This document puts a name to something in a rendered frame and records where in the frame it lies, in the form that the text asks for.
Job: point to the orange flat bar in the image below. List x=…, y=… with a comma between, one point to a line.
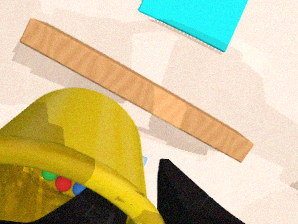
x=123, y=82

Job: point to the red marble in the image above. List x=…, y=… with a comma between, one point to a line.
x=63, y=184

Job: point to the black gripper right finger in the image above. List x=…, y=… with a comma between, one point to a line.
x=181, y=201

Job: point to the green marble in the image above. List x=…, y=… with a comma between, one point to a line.
x=48, y=176

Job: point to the yellow cup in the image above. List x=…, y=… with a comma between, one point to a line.
x=82, y=136

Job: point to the blue marble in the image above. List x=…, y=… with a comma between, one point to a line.
x=77, y=188

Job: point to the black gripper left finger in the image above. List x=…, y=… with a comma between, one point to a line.
x=87, y=207

